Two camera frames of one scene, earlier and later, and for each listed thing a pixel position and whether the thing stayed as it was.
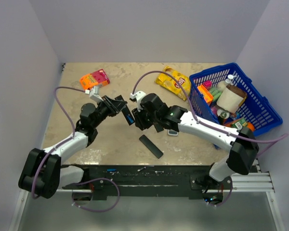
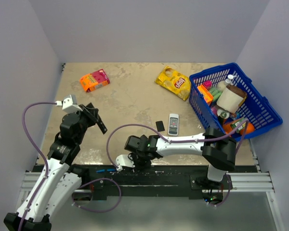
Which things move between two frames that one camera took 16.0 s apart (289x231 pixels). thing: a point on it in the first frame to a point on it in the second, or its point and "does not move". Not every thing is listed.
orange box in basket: [207, 97] does not move
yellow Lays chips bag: [168, 83] does not move
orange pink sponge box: [98, 78] does not move
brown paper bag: [232, 98] does not move
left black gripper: [114, 106] to [91, 113]
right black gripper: [139, 121] to [132, 156]
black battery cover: [159, 128] does not move
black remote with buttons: [126, 112] to [101, 125]
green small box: [240, 123] does not move
